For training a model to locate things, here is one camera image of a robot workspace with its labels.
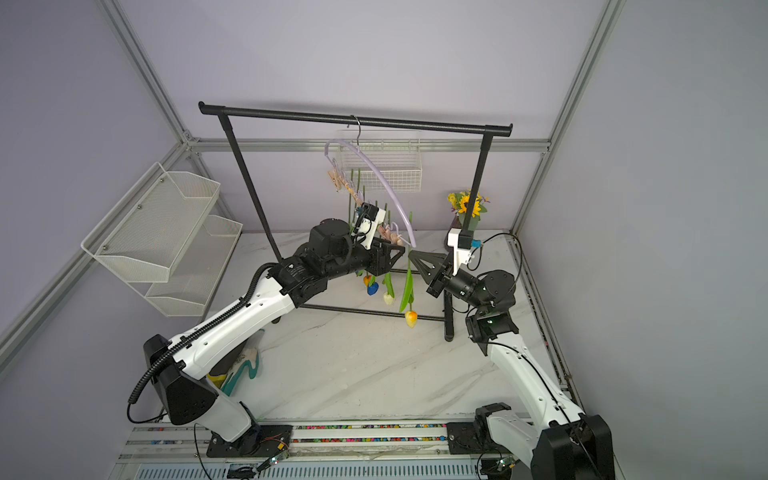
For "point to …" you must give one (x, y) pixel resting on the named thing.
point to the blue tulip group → (373, 286)
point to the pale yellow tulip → (409, 293)
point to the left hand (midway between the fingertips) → (394, 250)
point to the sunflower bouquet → (459, 202)
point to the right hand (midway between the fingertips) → (411, 259)
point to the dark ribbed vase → (456, 224)
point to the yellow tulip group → (366, 279)
